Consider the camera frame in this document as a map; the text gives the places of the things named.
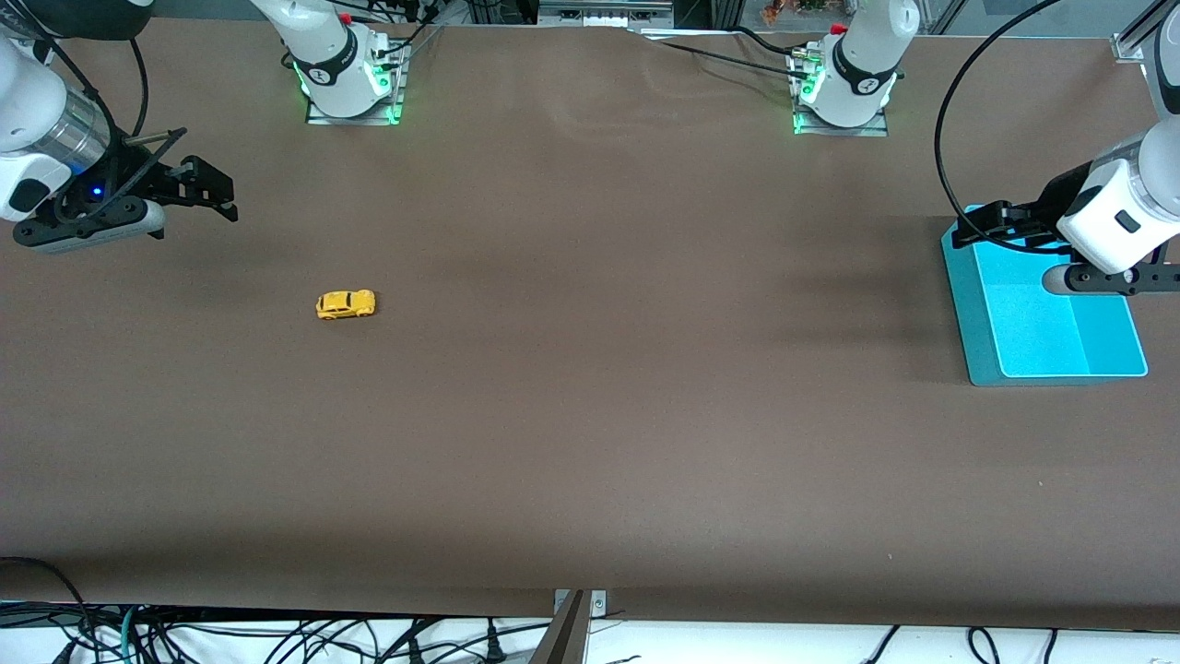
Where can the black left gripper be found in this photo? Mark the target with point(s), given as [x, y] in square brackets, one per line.
[1054, 202]

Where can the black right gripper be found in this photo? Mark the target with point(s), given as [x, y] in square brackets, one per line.
[138, 176]

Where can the yellow beetle toy car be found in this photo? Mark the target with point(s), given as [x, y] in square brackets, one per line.
[346, 303]

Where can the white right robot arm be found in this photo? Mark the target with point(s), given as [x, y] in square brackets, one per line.
[327, 65]

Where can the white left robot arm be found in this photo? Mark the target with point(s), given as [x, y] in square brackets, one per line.
[862, 65]

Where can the teal plastic bin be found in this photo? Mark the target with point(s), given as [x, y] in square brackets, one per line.
[1032, 332]

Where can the grey power strip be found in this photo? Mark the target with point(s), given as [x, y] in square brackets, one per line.
[604, 11]

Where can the dark grey slanted strut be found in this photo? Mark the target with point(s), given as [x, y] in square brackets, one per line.
[564, 636]

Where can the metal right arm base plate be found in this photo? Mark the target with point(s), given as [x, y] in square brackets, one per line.
[355, 117]

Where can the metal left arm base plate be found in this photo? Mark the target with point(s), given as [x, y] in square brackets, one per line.
[843, 130]

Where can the aluminium frame profile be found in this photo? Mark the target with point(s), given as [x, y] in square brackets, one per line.
[1138, 41]

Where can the small metal table bracket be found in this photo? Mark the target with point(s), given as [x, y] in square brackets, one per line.
[599, 602]

